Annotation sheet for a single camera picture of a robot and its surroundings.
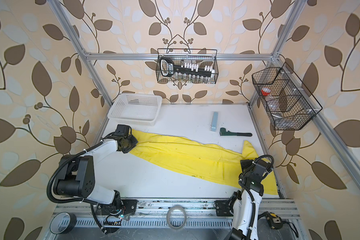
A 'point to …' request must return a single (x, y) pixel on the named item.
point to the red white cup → (265, 91)
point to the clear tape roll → (176, 206)
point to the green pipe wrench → (223, 132)
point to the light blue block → (214, 121)
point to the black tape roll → (63, 223)
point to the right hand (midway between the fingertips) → (246, 161)
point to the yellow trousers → (206, 159)
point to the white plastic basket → (135, 109)
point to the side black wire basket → (289, 104)
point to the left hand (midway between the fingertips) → (136, 141)
